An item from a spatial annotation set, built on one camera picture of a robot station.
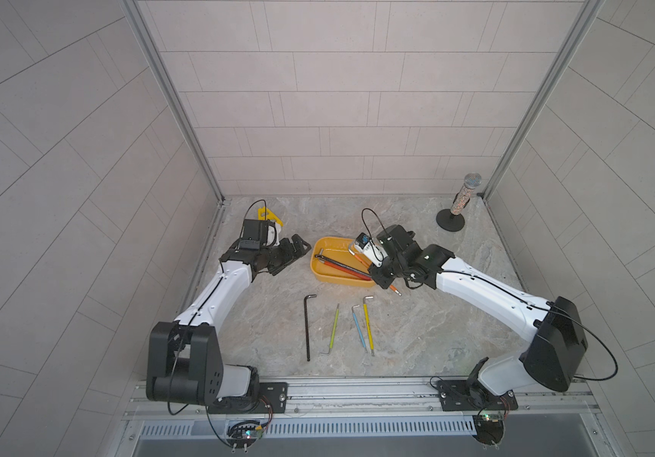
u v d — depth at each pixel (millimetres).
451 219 1073
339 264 963
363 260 697
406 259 592
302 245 765
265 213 1095
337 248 995
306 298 887
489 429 678
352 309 867
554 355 399
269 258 690
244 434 651
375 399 721
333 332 823
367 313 859
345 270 955
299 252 740
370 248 678
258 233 655
